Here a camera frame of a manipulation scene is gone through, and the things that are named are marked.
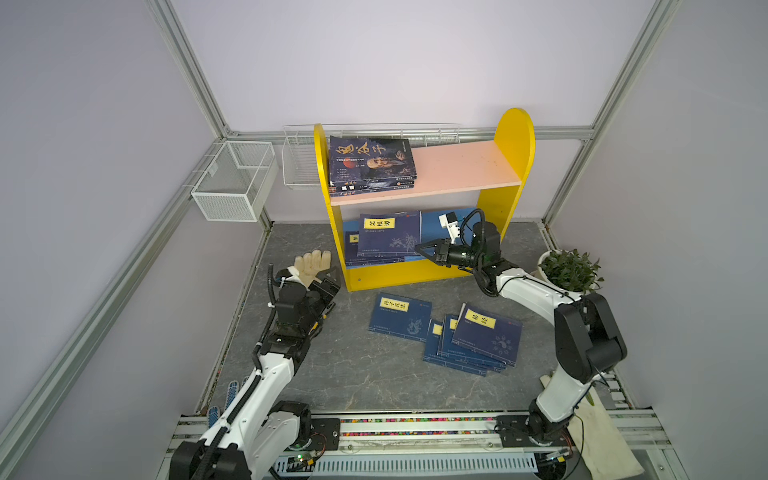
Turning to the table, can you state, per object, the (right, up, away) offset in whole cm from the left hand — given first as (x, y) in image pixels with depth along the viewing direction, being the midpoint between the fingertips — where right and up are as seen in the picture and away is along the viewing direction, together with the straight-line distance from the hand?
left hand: (336, 278), depth 80 cm
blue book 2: (+26, -23, +5) cm, 35 cm away
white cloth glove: (+66, -40, -9) cm, 78 cm away
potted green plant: (+66, +2, +4) cm, 66 cm away
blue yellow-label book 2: (+18, -14, +14) cm, 26 cm away
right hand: (+21, +7, +1) cm, 23 cm away
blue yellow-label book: (+15, +12, +4) cm, 19 cm away
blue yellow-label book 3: (+43, -17, +7) cm, 47 cm away
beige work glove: (-15, +2, +28) cm, 32 cm away
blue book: (+31, -21, +6) cm, 38 cm away
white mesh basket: (-37, +31, +19) cm, 52 cm away
